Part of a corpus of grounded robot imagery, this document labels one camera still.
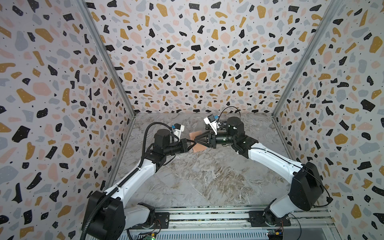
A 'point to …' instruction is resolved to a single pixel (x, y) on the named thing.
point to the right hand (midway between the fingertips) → (196, 138)
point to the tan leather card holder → (198, 147)
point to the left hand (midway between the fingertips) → (198, 141)
